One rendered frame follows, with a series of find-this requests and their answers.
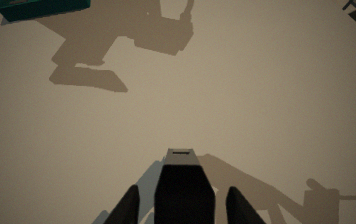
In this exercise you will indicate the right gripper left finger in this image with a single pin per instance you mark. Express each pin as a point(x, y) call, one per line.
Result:
point(127, 210)

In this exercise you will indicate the dark green open tray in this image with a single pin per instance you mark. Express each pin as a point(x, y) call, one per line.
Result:
point(39, 8)

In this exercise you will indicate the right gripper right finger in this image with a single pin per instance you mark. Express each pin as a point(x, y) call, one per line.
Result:
point(239, 210)

